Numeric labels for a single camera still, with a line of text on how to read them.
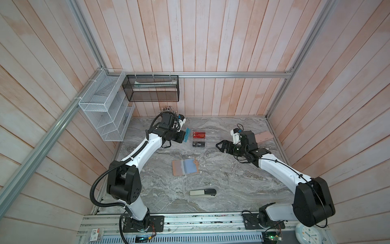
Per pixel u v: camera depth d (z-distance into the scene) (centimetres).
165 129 67
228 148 75
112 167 45
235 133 78
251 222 73
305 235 69
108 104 70
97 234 69
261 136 105
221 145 78
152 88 103
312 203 42
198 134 101
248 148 66
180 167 93
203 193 78
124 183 45
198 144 101
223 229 73
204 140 102
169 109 102
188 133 101
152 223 72
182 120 78
